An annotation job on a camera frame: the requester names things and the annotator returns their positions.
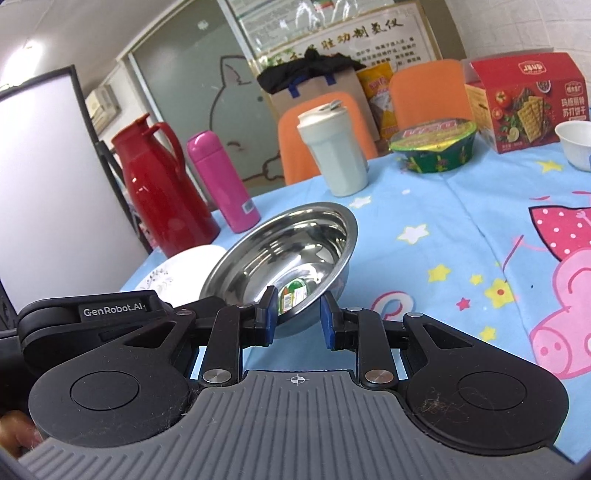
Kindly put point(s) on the orange chair left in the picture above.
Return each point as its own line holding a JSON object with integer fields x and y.
{"x": 298, "y": 164}

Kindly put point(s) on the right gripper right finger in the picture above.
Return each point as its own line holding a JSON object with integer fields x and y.
{"x": 361, "y": 331}

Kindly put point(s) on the wall air conditioner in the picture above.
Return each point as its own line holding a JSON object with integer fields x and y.
{"x": 102, "y": 107}

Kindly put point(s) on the operator hand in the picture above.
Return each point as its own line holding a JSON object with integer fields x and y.
{"x": 18, "y": 433}

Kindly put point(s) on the orange chair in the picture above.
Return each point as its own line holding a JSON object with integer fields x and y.
{"x": 430, "y": 91}
{"x": 298, "y": 164}

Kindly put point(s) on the pink thermos bottle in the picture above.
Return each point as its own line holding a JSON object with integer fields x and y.
{"x": 221, "y": 181}

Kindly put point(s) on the yellow snack bag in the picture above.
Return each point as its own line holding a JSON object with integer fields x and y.
{"x": 375, "y": 82}

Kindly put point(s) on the white board with black frame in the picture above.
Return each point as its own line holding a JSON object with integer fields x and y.
{"x": 66, "y": 228}

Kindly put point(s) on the red cracker box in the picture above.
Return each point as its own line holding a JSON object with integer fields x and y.
{"x": 518, "y": 99}

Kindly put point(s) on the brown paper bag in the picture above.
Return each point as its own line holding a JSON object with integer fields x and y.
{"x": 344, "y": 81}

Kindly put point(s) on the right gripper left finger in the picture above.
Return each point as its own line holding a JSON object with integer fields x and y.
{"x": 235, "y": 328}

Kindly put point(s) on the white notice with calligraphy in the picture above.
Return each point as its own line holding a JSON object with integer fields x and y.
{"x": 399, "y": 35}

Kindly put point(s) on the green instant noodle bowl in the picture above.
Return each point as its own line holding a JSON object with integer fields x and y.
{"x": 437, "y": 146}

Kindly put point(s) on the white floral plate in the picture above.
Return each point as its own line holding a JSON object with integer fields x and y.
{"x": 179, "y": 280}

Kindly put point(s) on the red thermos jug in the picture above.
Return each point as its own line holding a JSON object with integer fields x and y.
{"x": 155, "y": 176}

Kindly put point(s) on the stainless steel bowl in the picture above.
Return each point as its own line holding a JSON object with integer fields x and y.
{"x": 303, "y": 252}

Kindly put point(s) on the white ceramic bowl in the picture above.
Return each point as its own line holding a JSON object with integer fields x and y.
{"x": 575, "y": 139}

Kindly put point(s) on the white travel tumbler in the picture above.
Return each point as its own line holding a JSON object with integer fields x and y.
{"x": 327, "y": 130}

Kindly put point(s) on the orange chair right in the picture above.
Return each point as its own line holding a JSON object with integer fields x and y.
{"x": 430, "y": 91}

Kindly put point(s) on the black cloth on bag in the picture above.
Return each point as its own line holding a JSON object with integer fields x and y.
{"x": 277, "y": 78}

